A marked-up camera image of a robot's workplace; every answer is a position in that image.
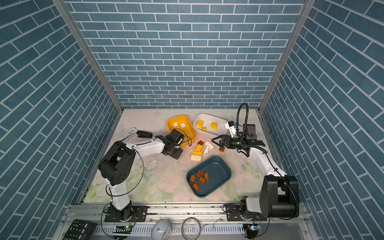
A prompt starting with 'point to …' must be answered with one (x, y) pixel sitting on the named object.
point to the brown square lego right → (222, 149)
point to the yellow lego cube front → (213, 125)
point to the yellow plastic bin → (189, 131)
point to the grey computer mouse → (161, 230)
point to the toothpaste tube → (125, 138)
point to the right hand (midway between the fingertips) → (216, 140)
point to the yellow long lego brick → (198, 153)
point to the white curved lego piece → (206, 150)
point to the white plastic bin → (207, 119)
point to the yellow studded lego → (204, 129)
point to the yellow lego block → (199, 148)
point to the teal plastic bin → (203, 178)
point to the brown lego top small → (200, 142)
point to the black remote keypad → (80, 230)
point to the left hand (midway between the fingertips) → (177, 152)
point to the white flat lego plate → (209, 145)
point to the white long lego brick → (196, 157)
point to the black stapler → (143, 134)
